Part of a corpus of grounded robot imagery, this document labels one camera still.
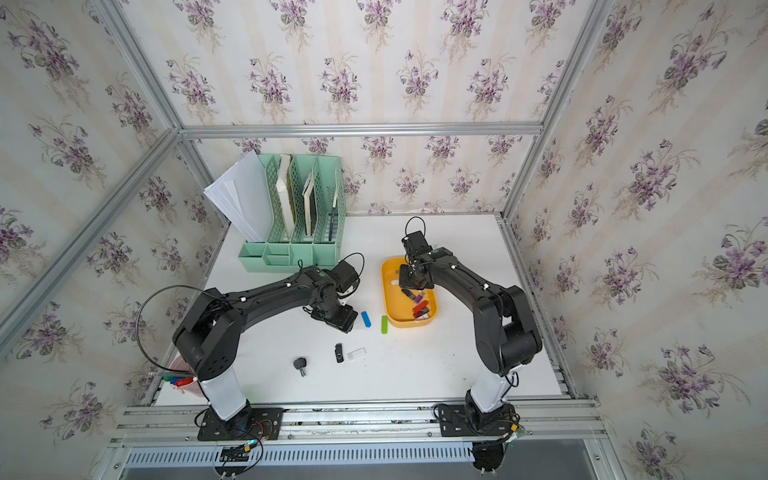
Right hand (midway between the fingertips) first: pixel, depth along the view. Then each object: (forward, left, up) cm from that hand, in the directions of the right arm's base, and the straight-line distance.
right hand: (410, 281), depth 93 cm
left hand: (-14, +20, -3) cm, 24 cm away
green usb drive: (-12, +8, -6) cm, 16 cm away
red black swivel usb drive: (-9, -3, -6) cm, 11 cm away
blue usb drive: (-10, +14, -6) cm, 18 cm away
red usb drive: (-6, -3, -7) cm, 9 cm away
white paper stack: (+22, +55, +16) cm, 62 cm away
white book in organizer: (+22, +41, +18) cm, 50 cm away
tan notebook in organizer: (+25, +35, +14) cm, 45 cm away
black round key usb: (-25, +31, -4) cm, 40 cm away
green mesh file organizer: (+33, +32, -5) cm, 46 cm away
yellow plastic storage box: (-5, +3, -7) cm, 9 cm away
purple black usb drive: (-3, -2, -7) cm, 7 cm away
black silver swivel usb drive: (-21, +21, -6) cm, 30 cm away
